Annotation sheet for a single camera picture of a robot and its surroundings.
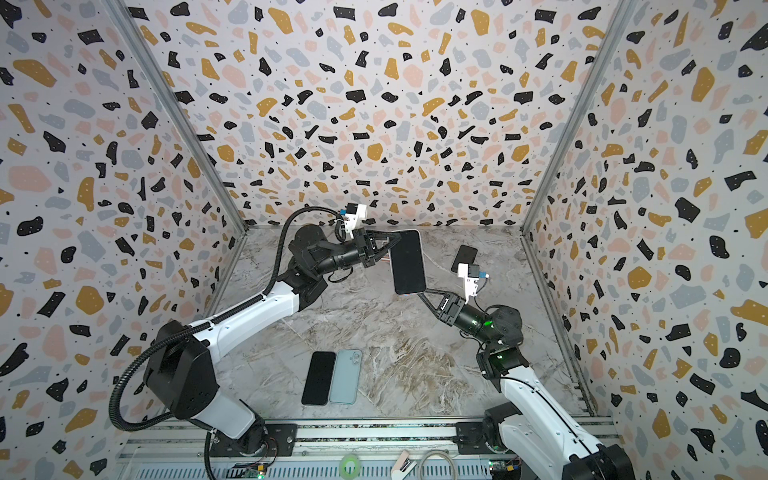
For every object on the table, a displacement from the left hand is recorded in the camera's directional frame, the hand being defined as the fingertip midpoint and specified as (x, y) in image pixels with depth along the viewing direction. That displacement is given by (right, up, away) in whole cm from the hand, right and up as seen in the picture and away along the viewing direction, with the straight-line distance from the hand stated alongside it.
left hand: (400, 237), depth 63 cm
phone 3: (+24, -4, +49) cm, 55 cm away
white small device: (0, -53, +5) cm, 53 cm away
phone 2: (-24, -40, +21) cm, 51 cm away
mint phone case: (-15, -38, +20) cm, 46 cm away
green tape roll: (-12, -54, +7) cm, 56 cm away
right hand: (+3, -12, +1) cm, 13 cm away
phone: (+2, -6, +3) cm, 7 cm away
